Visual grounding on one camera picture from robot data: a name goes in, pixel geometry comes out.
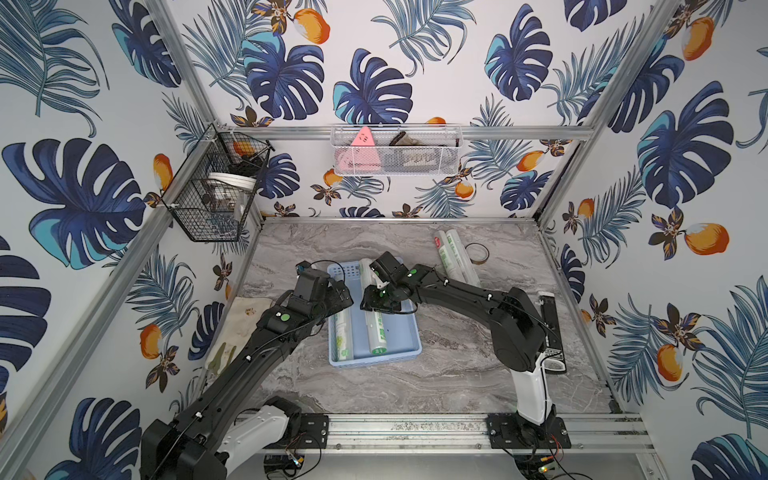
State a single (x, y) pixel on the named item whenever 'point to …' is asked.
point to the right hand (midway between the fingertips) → (366, 306)
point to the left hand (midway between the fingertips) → (338, 291)
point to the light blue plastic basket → (403, 336)
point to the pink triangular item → (361, 156)
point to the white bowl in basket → (231, 182)
